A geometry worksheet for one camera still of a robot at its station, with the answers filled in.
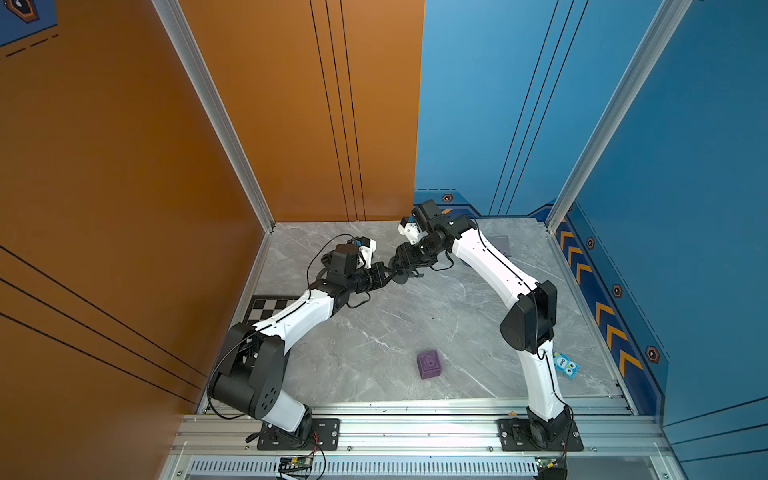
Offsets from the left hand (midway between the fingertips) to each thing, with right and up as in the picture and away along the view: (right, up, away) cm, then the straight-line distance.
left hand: (396, 269), depth 85 cm
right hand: (+2, +2, +1) cm, 3 cm away
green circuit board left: (-25, -46, -13) cm, 54 cm away
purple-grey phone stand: (+40, +8, +27) cm, 49 cm away
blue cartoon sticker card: (+47, -27, -2) cm, 55 cm away
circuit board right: (+37, -47, -14) cm, 62 cm away
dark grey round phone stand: (+1, -2, -1) cm, 3 cm away
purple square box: (+9, -26, -5) cm, 28 cm away
